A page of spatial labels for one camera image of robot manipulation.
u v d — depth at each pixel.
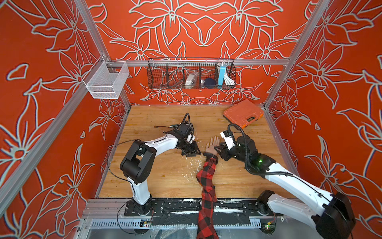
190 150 0.80
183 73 1.00
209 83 0.97
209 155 0.85
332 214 0.38
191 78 0.92
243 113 1.08
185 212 0.73
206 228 0.67
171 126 1.06
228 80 0.91
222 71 0.86
